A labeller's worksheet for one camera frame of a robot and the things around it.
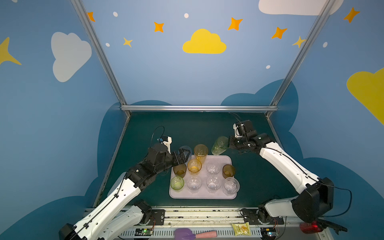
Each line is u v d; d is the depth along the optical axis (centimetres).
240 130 65
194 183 85
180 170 88
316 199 41
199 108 118
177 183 84
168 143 66
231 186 84
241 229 70
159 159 55
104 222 41
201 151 91
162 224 73
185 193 82
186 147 84
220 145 90
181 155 63
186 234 70
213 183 86
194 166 91
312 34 79
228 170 88
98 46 82
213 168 88
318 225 62
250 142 58
